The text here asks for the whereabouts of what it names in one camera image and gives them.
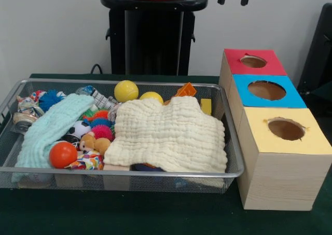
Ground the orange plastic toy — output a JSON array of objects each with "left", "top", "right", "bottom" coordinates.
[{"left": 163, "top": 82, "right": 198, "bottom": 106}]

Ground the black flat panel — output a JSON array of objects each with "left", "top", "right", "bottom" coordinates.
[{"left": 297, "top": 3, "right": 332, "bottom": 95}]

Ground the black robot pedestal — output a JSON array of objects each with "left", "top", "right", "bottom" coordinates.
[{"left": 100, "top": 0, "right": 209, "bottom": 76}]

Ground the orange plastic ball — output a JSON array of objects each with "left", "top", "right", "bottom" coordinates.
[{"left": 49, "top": 142, "right": 78, "bottom": 169}]

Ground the pink spiky ball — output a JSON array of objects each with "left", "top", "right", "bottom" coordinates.
[{"left": 91, "top": 125, "right": 116, "bottom": 142}]

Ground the mint green muslin cloth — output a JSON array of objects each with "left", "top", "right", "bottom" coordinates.
[{"left": 11, "top": 93, "right": 94, "bottom": 183}]

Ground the wooden box with three holes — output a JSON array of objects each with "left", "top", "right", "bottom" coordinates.
[{"left": 218, "top": 48, "right": 332, "bottom": 211}]

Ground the cream muslin cloth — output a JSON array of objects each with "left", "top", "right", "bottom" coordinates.
[{"left": 103, "top": 96, "right": 228, "bottom": 173}]

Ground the smooth yellow ball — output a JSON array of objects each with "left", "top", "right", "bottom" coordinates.
[{"left": 139, "top": 91, "right": 164, "bottom": 106}]

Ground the brown plush toy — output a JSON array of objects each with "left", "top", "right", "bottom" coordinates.
[{"left": 78, "top": 131, "right": 112, "bottom": 157}]

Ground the yellow ball with seam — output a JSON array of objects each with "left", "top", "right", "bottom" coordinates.
[{"left": 114, "top": 80, "right": 140, "bottom": 103}]

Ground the blue spiky ball with eyes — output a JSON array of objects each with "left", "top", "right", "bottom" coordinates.
[{"left": 38, "top": 90, "right": 65, "bottom": 113}]

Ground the yellow block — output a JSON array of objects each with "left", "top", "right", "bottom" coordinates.
[{"left": 200, "top": 98, "right": 213, "bottom": 116}]

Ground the dark green table cloth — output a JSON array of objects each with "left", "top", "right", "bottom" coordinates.
[{"left": 0, "top": 73, "right": 332, "bottom": 235}]

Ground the silver wire mesh bin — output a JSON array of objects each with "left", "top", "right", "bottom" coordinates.
[{"left": 0, "top": 78, "right": 245, "bottom": 194}]

